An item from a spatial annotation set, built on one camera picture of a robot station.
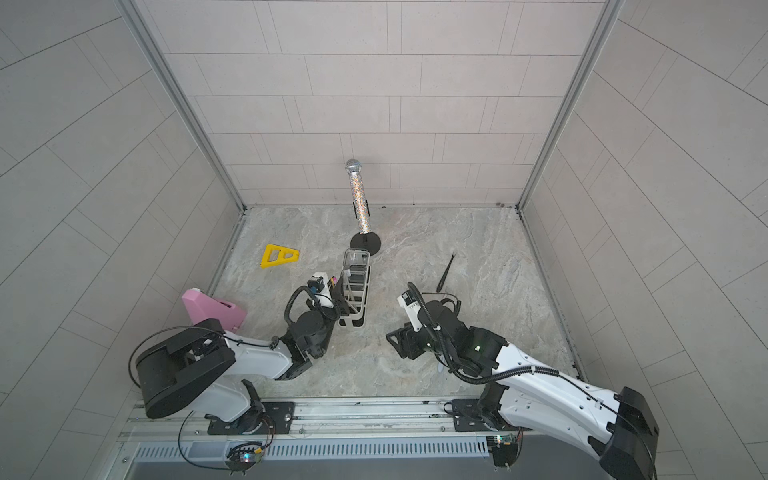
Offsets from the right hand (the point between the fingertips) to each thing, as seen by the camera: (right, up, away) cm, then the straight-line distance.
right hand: (396, 336), depth 73 cm
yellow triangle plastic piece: (-40, +19, +29) cm, 53 cm away
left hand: (-14, +13, +9) cm, 21 cm away
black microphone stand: (-10, +22, +32) cm, 40 cm away
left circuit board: (-34, -24, -8) cm, 43 cm away
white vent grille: (-16, -24, -5) cm, 29 cm away
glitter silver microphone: (-13, +45, +13) cm, 49 cm away
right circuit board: (+25, -23, -5) cm, 34 cm away
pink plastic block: (-48, +8, -1) cm, 48 cm away
